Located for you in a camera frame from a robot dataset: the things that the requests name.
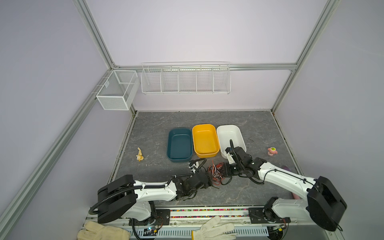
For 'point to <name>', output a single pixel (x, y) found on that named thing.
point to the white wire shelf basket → (188, 77)
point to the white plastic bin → (226, 132)
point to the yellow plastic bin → (206, 143)
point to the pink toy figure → (272, 150)
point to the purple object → (285, 168)
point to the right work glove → (209, 231)
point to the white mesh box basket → (118, 90)
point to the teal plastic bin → (180, 144)
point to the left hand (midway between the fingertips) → (207, 179)
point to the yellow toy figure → (139, 156)
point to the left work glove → (93, 231)
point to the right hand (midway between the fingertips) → (222, 171)
